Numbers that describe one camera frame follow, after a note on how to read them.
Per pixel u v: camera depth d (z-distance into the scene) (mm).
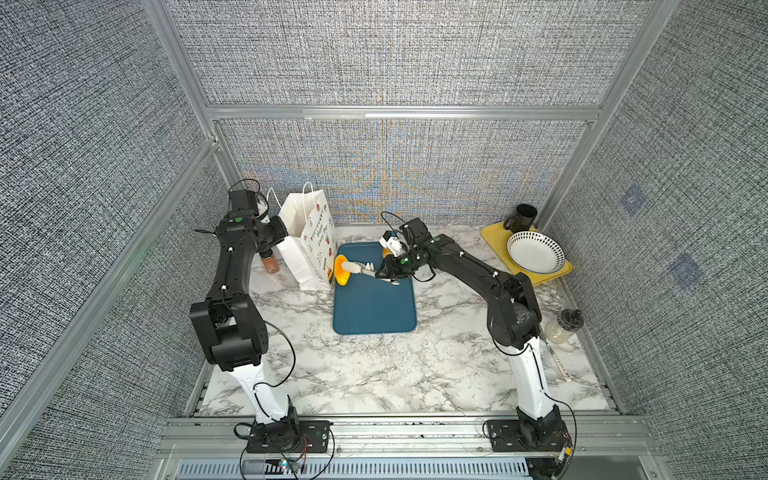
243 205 683
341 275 1003
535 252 1099
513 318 565
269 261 1025
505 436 733
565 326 827
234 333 495
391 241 878
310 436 733
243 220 628
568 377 832
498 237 1168
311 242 878
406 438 747
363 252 1078
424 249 727
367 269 943
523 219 1128
